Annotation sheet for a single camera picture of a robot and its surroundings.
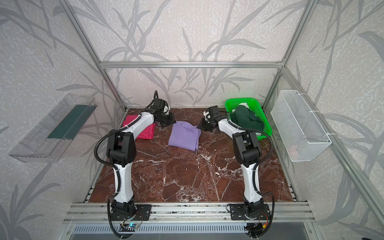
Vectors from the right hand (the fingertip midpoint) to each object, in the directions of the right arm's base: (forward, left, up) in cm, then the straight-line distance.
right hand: (197, 122), depth 100 cm
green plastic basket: (+21, -26, -3) cm, 34 cm away
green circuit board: (-57, +34, -11) cm, 67 cm away
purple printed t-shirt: (-9, +8, -3) cm, 12 cm away
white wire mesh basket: (-27, -46, +25) cm, 58 cm away
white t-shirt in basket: (+18, -35, -1) cm, 40 cm away
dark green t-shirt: (+3, -31, +2) cm, 31 cm away
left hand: (+2, +13, +4) cm, 13 cm away
